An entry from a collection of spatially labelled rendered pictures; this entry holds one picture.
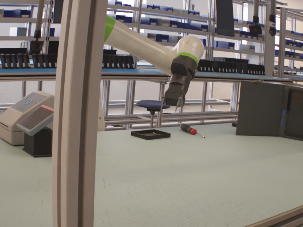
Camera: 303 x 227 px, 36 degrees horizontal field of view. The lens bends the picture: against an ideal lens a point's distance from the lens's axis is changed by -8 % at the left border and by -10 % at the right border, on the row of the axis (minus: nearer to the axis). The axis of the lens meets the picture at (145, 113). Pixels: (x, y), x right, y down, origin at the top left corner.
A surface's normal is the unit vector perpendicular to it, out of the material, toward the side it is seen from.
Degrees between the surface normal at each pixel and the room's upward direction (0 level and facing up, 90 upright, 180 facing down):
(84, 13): 90
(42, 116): 32
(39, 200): 0
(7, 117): 41
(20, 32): 90
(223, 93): 90
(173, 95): 45
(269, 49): 90
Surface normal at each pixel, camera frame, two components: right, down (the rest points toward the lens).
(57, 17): 0.51, 0.04
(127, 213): 0.08, -0.99
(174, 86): -0.22, -0.49
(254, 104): 0.16, 0.16
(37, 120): -0.36, -0.82
